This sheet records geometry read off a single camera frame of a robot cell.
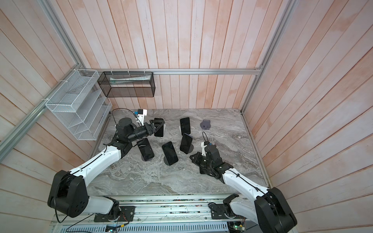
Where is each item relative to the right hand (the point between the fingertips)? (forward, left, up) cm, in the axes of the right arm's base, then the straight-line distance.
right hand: (189, 156), depth 84 cm
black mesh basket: (+49, +46, +16) cm, 69 cm away
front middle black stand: (-2, +14, -4) cm, 15 cm away
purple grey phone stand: (+30, -12, -7) cm, 33 cm away
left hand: (+8, +14, +18) cm, 24 cm away
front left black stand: (0, +29, -5) cm, 29 cm away
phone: (+24, +3, -1) cm, 24 cm away
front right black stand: (+8, -1, -5) cm, 10 cm away
